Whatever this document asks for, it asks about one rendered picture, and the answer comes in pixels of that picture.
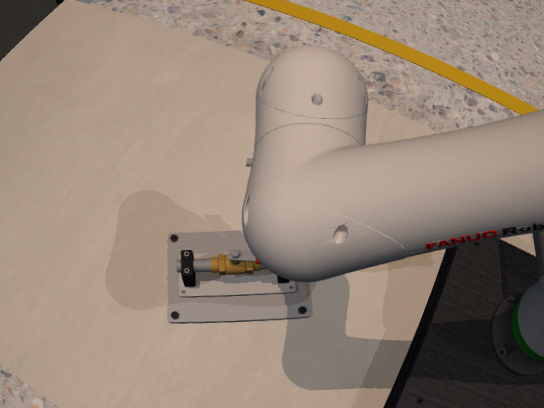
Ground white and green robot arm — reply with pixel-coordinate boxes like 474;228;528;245
242;45;544;376

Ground brass ball valve with red handle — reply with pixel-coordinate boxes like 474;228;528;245
176;249;296;298

